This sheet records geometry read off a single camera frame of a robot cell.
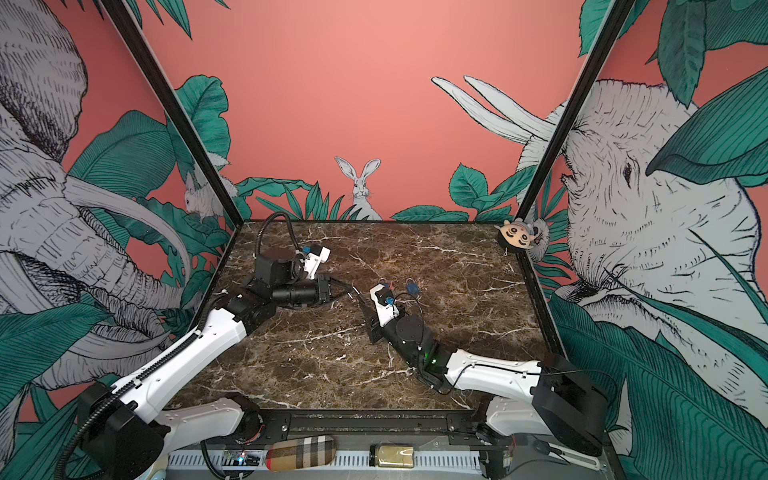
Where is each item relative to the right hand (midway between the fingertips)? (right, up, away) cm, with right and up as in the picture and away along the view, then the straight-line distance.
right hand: (361, 299), depth 73 cm
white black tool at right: (+50, -37, -3) cm, 62 cm away
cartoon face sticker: (+53, +19, +34) cm, 66 cm away
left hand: (-2, +4, -3) cm, 5 cm away
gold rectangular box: (+9, -35, -5) cm, 37 cm away
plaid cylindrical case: (-11, -35, -5) cm, 37 cm away
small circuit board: (-29, -38, -3) cm, 48 cm away
